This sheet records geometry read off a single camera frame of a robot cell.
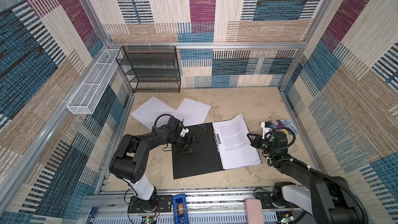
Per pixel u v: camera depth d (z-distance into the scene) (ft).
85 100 2.98
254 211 2.32
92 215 2.29
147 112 3.53
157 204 2.39
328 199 1.37
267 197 2.44
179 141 2.60
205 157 2.87
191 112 3.59
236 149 2.94
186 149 2.78
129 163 1.55
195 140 2.67
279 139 2.22
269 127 2.59
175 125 2.59
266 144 2.49
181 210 2.18
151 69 3.65
